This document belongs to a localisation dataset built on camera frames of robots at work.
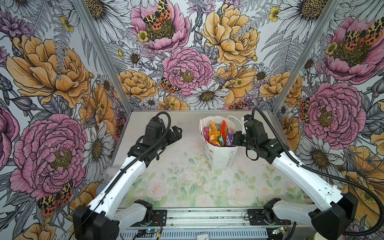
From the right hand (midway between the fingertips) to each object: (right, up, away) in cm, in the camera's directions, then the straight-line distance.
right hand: (234, 139), depth 77 cm
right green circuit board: (+19, -43, -6) cm, 47 cm away
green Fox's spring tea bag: (-7, 0, 0) cm, 7 cm away
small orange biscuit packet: (-10, +6, +4) cm, 13 cm away
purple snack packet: (-2, -2, 0) cm, 3 cm away
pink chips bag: (-14, +4, +7) cm, 16 cm away
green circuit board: (-42, -44, -6) cm, 61 cm away
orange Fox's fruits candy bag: (-11, +2, -1) cm, 11 cm away
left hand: (-30, +1, +1) cm, 30 cm away
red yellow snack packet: (-5, +5, +2) cm, 7 cm away
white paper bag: (-11, -6, -3) cm, 13 cm away
